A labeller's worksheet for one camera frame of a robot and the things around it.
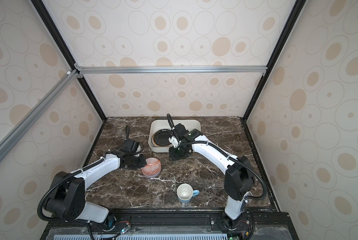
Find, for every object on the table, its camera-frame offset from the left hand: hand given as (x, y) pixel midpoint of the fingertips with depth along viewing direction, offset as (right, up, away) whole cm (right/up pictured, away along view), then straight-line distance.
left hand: (150, 161), depth 88 cm
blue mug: (+21, -17, -5) cm, 27 cm away
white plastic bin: (-1, +22, +24) cm, 33 cm away
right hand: (+14, +3, -6) cm, 15 cm away
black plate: (+4, +13, +16) cm, 21 cm away
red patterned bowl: (+1, -4, +2) cm, 5 cm away
